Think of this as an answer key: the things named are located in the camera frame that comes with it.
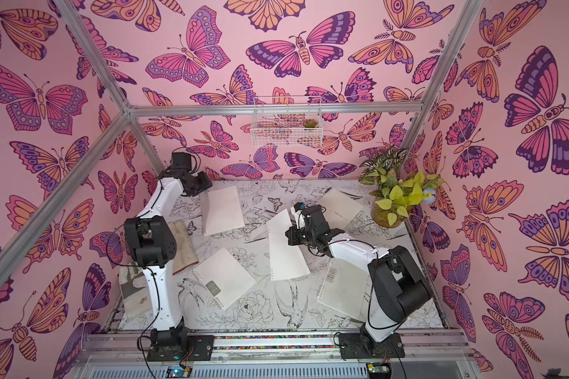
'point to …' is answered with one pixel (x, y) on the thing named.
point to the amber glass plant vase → (386, 218)
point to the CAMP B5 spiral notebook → (340, 209)
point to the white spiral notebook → (286, 260)
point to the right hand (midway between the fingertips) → (288, 230)
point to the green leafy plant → (397, 193)
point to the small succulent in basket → (309, 123)
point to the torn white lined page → (220, 210)
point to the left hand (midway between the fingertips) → (212, 181)
